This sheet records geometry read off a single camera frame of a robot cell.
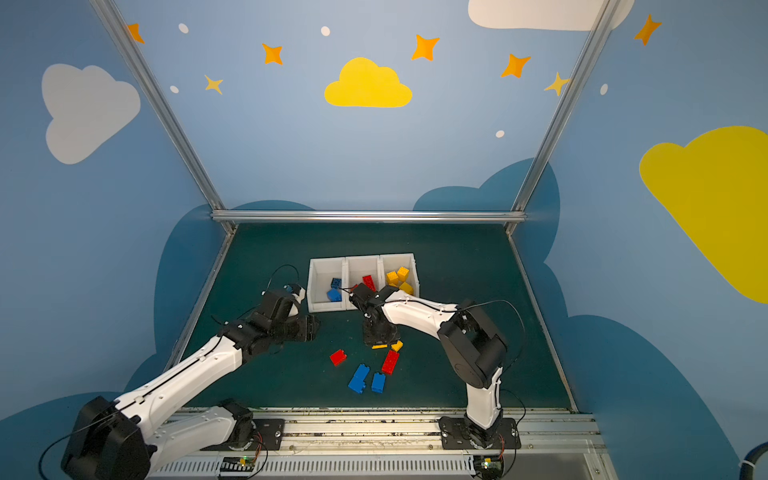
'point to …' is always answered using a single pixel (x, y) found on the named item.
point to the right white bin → (393, 262)
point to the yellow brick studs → (379, 346)
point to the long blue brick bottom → (357, 382)
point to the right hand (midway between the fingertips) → (378, 339)
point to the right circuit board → (488, 467)
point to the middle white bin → (354, 269)
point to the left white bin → (319, 282)
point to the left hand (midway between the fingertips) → (310, 320)
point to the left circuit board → (237, 464)
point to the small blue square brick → (336, 283)
